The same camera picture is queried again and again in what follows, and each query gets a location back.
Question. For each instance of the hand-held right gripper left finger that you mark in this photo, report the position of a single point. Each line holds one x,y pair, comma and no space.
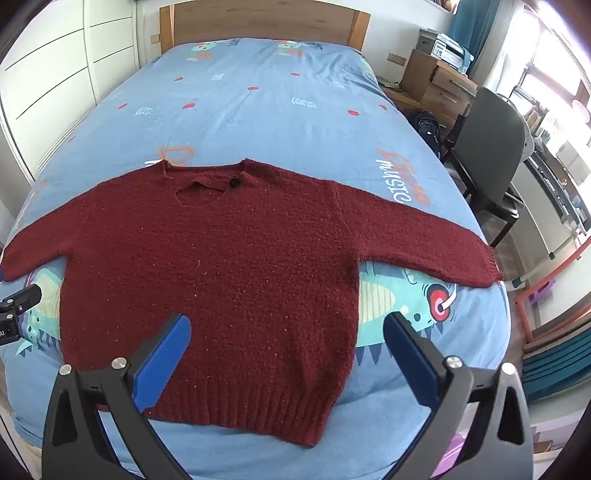
161,355

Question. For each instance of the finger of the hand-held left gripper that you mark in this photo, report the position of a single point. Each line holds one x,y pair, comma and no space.
25,297

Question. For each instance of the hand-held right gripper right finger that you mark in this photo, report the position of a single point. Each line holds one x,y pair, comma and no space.
411,355

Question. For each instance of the dark red knit sweater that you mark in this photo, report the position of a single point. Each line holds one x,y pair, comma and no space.
231,277

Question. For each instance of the teal slatted panel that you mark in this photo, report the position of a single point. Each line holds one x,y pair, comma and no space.
558,364

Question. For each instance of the dark blue backpack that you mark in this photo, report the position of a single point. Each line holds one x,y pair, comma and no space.
427,129

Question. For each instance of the grey chair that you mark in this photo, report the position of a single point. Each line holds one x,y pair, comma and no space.
485,138

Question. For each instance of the white wardrobe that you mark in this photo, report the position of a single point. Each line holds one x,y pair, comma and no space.
55,69

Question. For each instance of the blue printed bed sheet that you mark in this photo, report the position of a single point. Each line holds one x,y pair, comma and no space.
277,115

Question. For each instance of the wooden drawer cabinet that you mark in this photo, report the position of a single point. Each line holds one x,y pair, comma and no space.
443,90

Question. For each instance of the grey printer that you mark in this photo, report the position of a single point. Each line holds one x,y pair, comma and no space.
438,44

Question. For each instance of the teal curtain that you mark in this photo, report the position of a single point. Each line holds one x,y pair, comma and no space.
475,23

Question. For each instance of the wooden headboard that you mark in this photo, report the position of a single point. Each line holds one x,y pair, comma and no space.
258,23

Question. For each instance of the orange frame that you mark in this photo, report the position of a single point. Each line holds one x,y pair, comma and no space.
524,304

